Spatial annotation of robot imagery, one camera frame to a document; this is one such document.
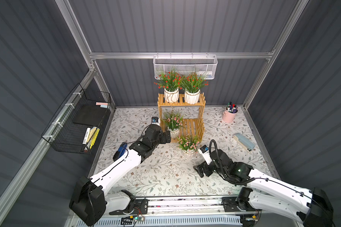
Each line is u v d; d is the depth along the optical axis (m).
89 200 0.36
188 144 0.81
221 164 0.58
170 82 0.76
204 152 0.69
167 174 0.85
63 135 0.67
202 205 0.75
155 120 0.71
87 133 0.71
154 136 0.59
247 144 0.92
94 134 0.71
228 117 1.08
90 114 0.77
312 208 0.41
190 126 1.07
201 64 0.99
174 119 0.89
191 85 0.74
